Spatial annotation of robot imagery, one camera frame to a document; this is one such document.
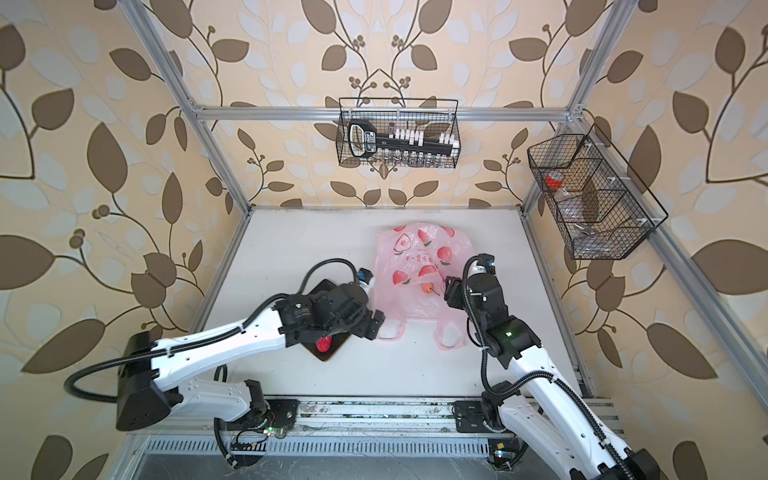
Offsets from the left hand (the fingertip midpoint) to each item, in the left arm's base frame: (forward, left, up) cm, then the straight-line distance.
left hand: (375, 313), depth 74 cm
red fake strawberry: (-3, +15, -14) cm, 20 cm away
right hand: (+8, -21, +2) cm, 22 cm away
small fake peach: (+16, -15, -14) cm, 26 cm away
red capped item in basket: (+38, -51, +13) cm, 65 cm away
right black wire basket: (+22, -56, +17) cm, 62 cm away
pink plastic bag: (+21, -10, -8) cm, 25 cm away
